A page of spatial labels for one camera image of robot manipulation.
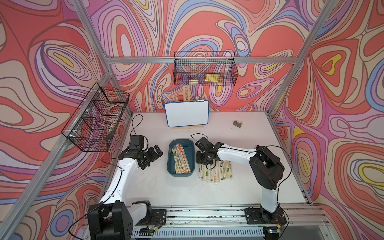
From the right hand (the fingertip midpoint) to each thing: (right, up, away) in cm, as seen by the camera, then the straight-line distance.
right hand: (198, 164), depth 91 cm
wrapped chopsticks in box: (-10, 0, 0) cm, 10 cm away
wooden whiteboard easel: (-8, +42, +2) cm, 43 cm away
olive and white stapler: (+30, +26, +20) cm, 44 cm away
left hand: (-24, +7, -8) cm, 26 cm away
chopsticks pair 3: (+5, -6, -3) cm, 8 cm away
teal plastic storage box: (-6, +10, +6) cm, 14 cm away
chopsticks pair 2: (+2, -4, -3) cm, 5 cm away
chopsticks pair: (+1, -3, -3) cm, 4 cm away
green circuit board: (-27, -29, -18) cm, 43 cm away
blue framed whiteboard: (-7, +33, +7) cm, 34 cm away
